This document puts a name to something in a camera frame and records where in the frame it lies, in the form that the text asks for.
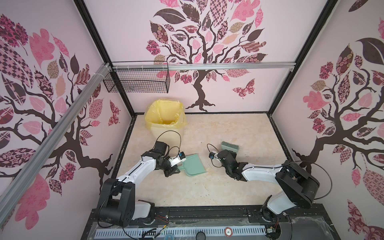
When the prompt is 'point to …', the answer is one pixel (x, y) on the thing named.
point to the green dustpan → (192, 165)
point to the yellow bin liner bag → (165, 114)
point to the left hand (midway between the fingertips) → (175, 170)
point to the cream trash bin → (172, 136)
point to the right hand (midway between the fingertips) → (229, 148)
